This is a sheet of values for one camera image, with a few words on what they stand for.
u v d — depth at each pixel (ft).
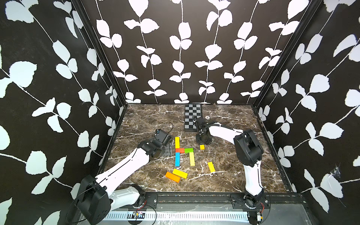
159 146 2.00
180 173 2.76
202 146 3.10
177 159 2.89
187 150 3.06
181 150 3.05
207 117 3.66
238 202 2.40
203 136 2.68
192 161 2.89
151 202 2.40
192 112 3.64
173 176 2.72
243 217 2.30
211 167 2.82
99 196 1.25
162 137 2.02
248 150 1.76
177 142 3.15
